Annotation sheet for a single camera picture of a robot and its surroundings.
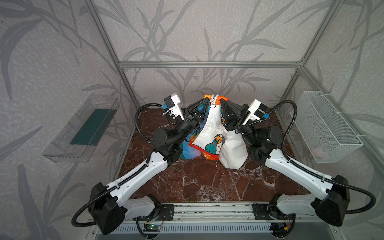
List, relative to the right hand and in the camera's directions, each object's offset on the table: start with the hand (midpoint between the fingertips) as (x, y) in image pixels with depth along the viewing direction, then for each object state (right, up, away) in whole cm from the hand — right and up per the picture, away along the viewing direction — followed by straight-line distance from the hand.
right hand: (224, 95), depth 49 cm
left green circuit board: (-31, -60, +21) cm, 71 cm away
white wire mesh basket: (+46, -15, +13) cm, 50 cm away
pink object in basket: (+50, -24, +23) cm, 60 cm away
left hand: (-4, -1, -1) cm, 5 cm away
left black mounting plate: (-25, -55, +25) cm, 65 cm away
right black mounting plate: (+23, -49, +16) cm, 56 cm away
